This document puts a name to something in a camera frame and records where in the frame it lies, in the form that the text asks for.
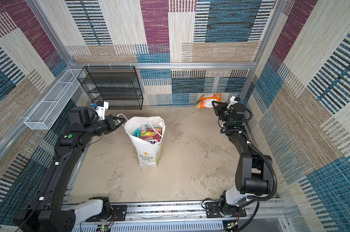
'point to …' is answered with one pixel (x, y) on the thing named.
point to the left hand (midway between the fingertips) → (125, 117)
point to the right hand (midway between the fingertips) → (210, 102)
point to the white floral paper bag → (149, 154)
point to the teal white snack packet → (137, 133)
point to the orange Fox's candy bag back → (150, 134)
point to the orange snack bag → (205, 101)
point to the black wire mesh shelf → (117, 85)
